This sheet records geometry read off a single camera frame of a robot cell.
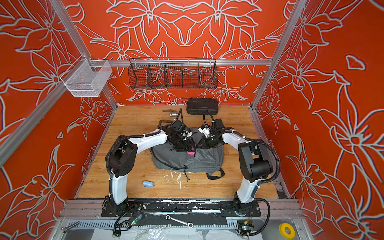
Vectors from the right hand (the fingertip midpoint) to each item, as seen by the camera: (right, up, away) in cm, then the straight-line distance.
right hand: (195, 145), depth 88 cm
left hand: (-1, -2, 0) cm, 3 cm away
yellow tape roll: (+42, -36, -21) cm, 59 cm away
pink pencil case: (-3, -4, -3) cm, 6 cm away
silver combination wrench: (-3, -34, -20) cm, 39 cm away
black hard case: (+6, +26, +26) cm, 37 cm away
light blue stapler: (-26, -19, -9) cm, 34 cm away
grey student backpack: (+7, -7, -3) cm, 10 cm away
